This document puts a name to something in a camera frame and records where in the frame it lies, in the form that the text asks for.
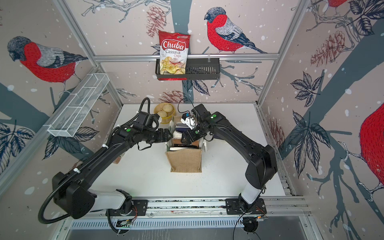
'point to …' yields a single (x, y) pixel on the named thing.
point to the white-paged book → (179, 148)
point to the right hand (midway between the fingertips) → (186, 137)
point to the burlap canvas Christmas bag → (184, 160)
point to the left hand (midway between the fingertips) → (169, 134)
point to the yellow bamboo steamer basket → (159, 107)
